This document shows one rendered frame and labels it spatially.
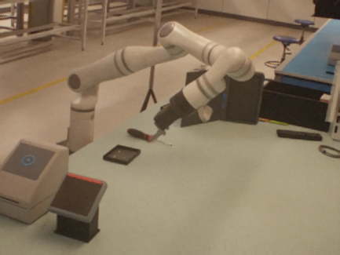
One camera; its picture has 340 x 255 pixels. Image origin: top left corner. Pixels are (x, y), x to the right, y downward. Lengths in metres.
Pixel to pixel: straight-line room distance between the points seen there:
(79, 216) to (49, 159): 0.19
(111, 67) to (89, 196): 0.74
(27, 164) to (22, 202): 0.10
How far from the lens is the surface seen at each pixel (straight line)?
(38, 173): 1.27
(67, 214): 1.18
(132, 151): 1.70
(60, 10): 8.65
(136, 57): 1.79
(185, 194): 1.47
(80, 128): 2.00
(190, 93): 1.50
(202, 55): 1.56
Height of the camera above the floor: 1.64
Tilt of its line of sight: 19 degrees down
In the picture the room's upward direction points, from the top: 6 degrees clockwise
